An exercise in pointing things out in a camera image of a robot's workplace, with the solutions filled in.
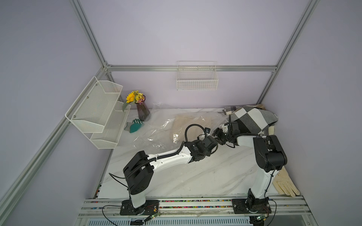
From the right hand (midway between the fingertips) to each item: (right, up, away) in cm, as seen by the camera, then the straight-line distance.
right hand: (211, 136), depth 100 cm
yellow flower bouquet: (-54, +27, -7) cm, 61 cm away
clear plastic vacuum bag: (-34, +6, +7) cm, 36 cm away
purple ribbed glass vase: (-51, +18, +6) cm, 55 cm away
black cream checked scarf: (+31, +12, +1) cm, 33 cm away
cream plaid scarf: (+42, +4, +1) cm, 42 cm away
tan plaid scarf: (+39, +23, +6) cm, 46 cm away
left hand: (-8, -3, -17) cm, 19 cm away
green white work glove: (-57, +8, +7) cm, 58 cm away
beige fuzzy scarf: (-23, +10, +6) cm, 26 cm away
